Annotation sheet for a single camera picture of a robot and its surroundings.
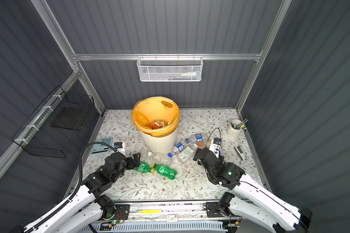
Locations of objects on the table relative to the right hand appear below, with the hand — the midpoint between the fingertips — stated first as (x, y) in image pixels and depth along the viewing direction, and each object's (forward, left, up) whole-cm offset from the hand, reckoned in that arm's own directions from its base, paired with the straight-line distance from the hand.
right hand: (204, 153), depth 74 cm
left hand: (+1, +38, -3) cm, 39 cm away
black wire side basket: (+9, +77, +11) cm, 78 cm away
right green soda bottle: (-5, +19, -13) cm, 24 cm away
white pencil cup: (+22, -23, -8) cm, 33 cm away
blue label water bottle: (+12, +14, -13) cm, 22 cm away
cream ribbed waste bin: (+9, +22, -6) cm, 25 cm away
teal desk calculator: (+12, +66, -16) cm, 69 cm away
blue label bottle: (+19, +2, -14) cm, 24 cm away
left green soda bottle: (-1, +34, -16) cm, 38 cm away
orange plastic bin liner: (+28, +27, +6) cm, 39 cm away
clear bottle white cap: (+4, +25, -13) cm, 28 cm away
